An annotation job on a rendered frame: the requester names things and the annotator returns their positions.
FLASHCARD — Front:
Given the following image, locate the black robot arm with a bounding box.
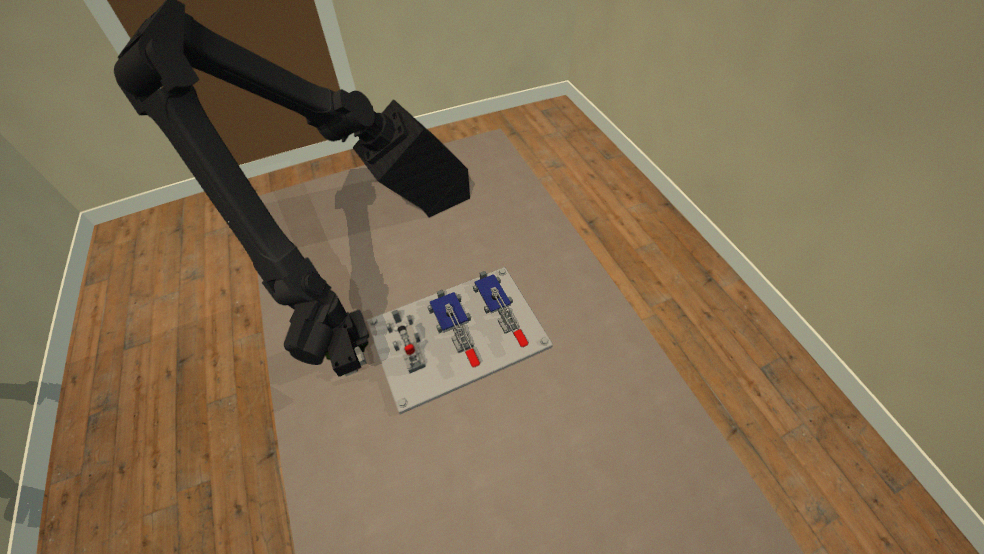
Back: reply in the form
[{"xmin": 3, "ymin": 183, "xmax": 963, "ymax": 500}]
[{"xmin": 114, "ymin": 0, "xmax": 408, "ymax": 377}]

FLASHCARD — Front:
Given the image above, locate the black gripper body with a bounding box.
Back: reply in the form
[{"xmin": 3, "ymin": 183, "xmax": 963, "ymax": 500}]
[{"xmin": 332, "ymin": 310, "xmax": 369, "ymax": 348}]

